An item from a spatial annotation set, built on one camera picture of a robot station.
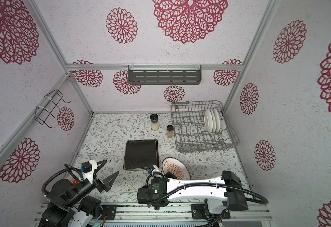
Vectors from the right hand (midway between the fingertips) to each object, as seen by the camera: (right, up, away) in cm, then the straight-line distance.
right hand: (168, 178), depth 70 cm
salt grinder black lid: (-10, +31, +33) cm, 46 cm away
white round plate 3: (+34, +30, +27) cm, 53 cm away
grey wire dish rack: (+27, +25, +40) cm, 54 cm away
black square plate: (-19, +7, +26) cm, 33 cm away
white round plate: (+5, +3, +7) cm, 9 cm away
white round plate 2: (+29, +29, +29) cm, 50 cm away
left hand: (-26, +6, -4) cm, 27 cm away
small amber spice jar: (+2, +21, +30) cm, 37 cm away
